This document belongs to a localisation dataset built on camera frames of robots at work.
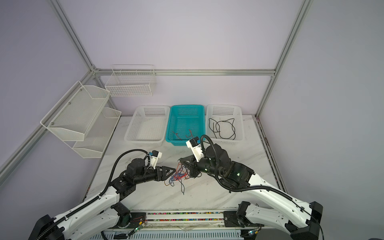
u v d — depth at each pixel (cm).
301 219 39
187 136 107
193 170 55
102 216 58
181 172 78
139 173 62
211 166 52
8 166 51
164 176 68
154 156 72
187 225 73
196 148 55
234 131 111
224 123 115
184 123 119
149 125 115
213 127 112
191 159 57
